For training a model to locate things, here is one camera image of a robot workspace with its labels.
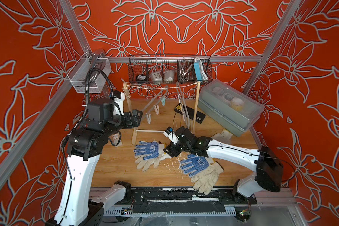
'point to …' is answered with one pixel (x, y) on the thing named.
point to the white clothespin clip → (157, 109)
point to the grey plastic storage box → (230, 108)
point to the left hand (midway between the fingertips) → (133, 111)
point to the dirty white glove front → (204, 181)
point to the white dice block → (157, 77)
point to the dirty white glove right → (225, 136)
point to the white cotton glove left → (145, 164)
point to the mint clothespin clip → (163, 101)
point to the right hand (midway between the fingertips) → (164, 147)
